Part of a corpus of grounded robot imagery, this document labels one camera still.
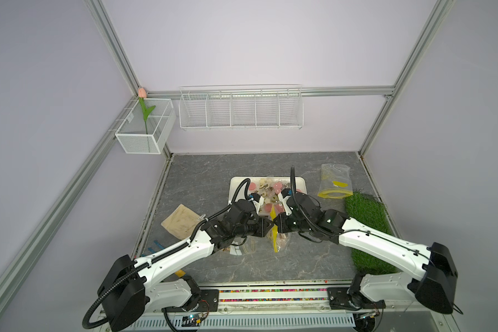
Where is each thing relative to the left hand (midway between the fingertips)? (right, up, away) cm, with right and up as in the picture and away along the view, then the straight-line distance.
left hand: (272, 226), depth 75 cm
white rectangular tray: (+16, +15, +31) cm, 38 cm away
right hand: (0, +2, +1) cm, 2 cm away
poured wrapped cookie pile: (0, +11, +27) cm, 29 cm away
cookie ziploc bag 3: (+2, -6, +1) cm, 6 cm away
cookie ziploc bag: (+35, +15, +30) cm, 48 cm away
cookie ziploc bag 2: (-9, -11, +10) cm, 17 cm away
